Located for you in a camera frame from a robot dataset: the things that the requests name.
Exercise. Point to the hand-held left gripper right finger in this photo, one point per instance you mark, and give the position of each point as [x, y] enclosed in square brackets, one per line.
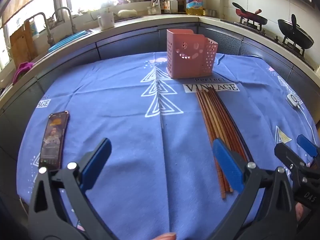
[227, 165]

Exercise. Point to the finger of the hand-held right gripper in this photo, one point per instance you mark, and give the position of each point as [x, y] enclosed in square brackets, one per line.
[287, 156]
[307, 146]

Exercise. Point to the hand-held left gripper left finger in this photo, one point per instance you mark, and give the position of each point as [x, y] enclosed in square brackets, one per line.
[97, 160]

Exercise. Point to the bundle of wooden chopsticks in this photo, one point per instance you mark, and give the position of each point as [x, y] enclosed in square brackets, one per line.
[215, 122]

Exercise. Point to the pink perforated utensil holder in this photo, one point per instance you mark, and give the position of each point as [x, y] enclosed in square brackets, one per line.
[185, 65]

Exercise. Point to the person's right hand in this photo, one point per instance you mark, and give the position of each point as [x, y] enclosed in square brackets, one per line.
[299, 211]

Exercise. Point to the person's left hand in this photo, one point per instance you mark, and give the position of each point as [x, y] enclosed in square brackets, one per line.
[166, 236]

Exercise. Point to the black smartphone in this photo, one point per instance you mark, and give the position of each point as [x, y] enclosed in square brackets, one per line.
[53, 140]

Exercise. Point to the white square device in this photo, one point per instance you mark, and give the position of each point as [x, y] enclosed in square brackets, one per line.
[293, 100]

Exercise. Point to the blue printed tablecloth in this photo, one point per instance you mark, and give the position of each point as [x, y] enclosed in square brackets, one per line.
[125, 120]

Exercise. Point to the black wok with lid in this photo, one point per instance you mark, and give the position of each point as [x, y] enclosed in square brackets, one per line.
[295, 33]

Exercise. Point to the black gas stove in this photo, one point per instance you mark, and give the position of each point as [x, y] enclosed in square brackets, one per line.
[271, 37]

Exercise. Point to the magenta cloth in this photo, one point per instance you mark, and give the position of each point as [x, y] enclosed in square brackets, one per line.
[22, 68]

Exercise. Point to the blue plastic basin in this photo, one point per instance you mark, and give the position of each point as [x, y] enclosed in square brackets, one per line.
[67, 40]

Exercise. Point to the grey kitchen counter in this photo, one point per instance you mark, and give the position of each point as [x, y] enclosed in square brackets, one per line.
[130, 40]

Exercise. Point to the wooden cutting board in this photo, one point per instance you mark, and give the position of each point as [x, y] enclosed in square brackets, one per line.
[21, 47]

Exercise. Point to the white mug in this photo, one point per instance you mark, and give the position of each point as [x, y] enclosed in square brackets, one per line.
[107, 22]

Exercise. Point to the tall steel faucet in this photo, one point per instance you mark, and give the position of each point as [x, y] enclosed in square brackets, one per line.
[72, 22]
[48, 27]

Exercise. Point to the red frying pan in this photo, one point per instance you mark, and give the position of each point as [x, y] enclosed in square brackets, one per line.
[250, 16]

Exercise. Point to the blue labelled bottle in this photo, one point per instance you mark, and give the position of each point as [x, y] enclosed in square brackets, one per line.
[34, 28]

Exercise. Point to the white dough lump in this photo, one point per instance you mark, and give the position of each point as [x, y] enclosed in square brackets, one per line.
[127, 13]

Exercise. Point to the small steel cup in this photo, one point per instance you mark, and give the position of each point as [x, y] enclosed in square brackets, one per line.
[211, 12]

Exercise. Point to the dark sauce bottle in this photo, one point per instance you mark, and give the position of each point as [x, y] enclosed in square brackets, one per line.
[181, 3]

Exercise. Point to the white plastic jug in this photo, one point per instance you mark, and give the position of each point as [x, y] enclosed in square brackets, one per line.
[170, 3]

